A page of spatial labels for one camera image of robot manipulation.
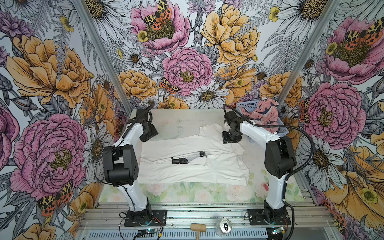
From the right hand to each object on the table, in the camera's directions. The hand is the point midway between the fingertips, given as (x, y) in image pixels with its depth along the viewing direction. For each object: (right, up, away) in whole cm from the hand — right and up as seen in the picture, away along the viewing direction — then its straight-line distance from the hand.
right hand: (228, 144), depth 94 cm
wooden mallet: (-19, -35, -24) cm, 46 cm away
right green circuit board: (+18, -38, -22) cm, 47 cm away
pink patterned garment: (+34, +22, +22) cm, 45 cm away
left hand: (-47, +4, 0) cm, 47 cm away
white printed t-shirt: (-15, -9, +1) cm, 17 cm away
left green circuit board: (-44, -39, -21) cm, 62 cm away
